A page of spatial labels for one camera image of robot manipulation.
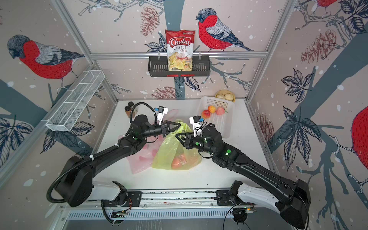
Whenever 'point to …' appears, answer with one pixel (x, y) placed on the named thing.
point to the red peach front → (176, 163)
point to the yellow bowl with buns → (226, 94)
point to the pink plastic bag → (142, 159)
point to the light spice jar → (131, 104)
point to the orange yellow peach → (212, 109)
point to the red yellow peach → (206, 114)
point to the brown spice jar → (127, 109)
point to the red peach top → (220, 111)
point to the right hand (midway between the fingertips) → (177, 135)
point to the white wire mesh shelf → (64, 117)
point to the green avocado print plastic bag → (171, 154)
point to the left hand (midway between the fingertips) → (182, 124)
